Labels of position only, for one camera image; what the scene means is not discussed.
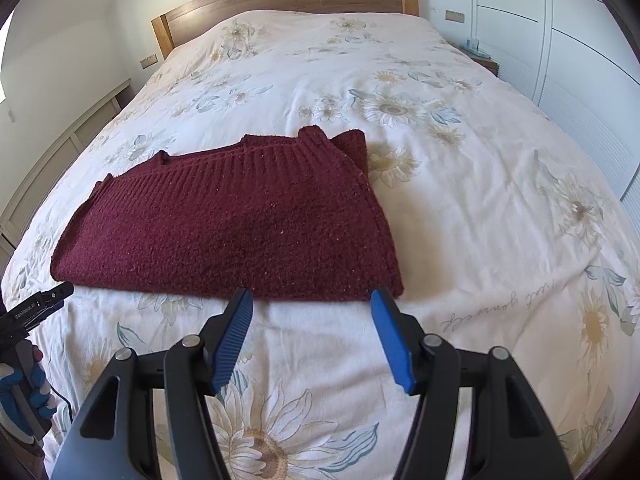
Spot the white wardrobe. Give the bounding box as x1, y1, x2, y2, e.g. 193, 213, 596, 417
470, 0, 640, 201

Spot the maroon knit sweater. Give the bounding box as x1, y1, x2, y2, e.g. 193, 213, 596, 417
50, 127, 405, 302

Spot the person's left hand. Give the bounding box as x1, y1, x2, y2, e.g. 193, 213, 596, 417
0, 344, 54, 442

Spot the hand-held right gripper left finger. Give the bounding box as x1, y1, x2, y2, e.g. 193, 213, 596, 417
50, 287, 254, 480

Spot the floral duvet bed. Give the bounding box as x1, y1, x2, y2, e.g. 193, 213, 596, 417
0, 7, 640, 480

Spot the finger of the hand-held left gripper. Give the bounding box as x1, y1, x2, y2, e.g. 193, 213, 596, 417
42, 282, 75, 312

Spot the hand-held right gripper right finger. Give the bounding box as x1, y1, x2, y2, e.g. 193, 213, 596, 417
369, 286, 573, 480

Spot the wooden nightstand with items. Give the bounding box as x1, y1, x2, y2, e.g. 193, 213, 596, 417
460, 37, 501, 78

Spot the low beige wall cabinet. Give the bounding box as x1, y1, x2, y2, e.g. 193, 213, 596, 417
0, 78, 135, 261

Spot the black cable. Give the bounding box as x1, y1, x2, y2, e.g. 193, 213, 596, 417
49, 390, 77, 423

